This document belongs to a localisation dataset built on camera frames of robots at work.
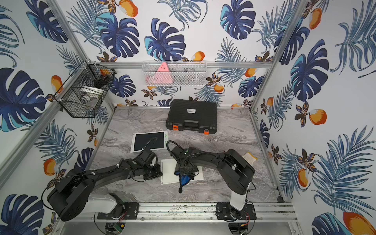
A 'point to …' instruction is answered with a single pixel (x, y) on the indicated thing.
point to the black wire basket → (83, 91)
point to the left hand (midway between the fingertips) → (162, 174)
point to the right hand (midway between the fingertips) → (188, 173)
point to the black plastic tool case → (193, 115)
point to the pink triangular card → (163, 75)
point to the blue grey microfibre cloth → (184, 180)
